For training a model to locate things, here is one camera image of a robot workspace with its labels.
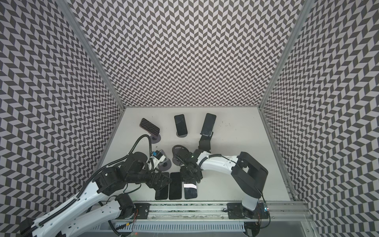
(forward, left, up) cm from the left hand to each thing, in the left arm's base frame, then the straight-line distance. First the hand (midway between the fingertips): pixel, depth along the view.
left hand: (164, 179), depth 69 cm
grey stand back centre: (+30, -6, -8) cm, 31 cm away
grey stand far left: (+28, +12, -9) cm, 32 cm away
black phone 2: (+37, -5, -5) cm, 37 cm away
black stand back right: (+22, -20, -4) cm, 30 cm away
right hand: (+3, -11, -13) cm, 17 cm away
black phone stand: (-3, +2, -14) cm, 14 cm away
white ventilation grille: (-17, +3, -15) cm, 23 cm away
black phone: (-2, -12, -12) cm, 17 cm away
